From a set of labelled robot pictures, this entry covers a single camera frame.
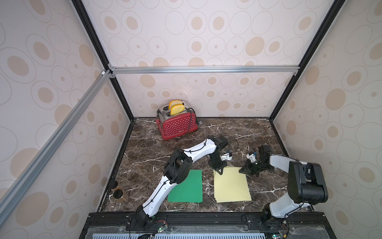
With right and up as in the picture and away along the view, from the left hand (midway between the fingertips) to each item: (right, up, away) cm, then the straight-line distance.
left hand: (224, 172), depth 87 cm
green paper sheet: (-20, -10, 0) cm, 23 cm away
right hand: (+10, 0, +3) cm, 11 cm away
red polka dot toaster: (-32, +28, +11) cm, 44 cm away
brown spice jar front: (-57, -8, -10) cm, 58 cm away
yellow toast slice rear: (-32, +44, +16) cm, 56 cm away
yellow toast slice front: (-29, +39, +11) cm, 50 cm away
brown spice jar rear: (-62, -5, -7) cm, 62 cm away
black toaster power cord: (-20, +39, +13) cm, 46 cm away
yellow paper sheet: (+4, -8, -2) cm, 9 cm away
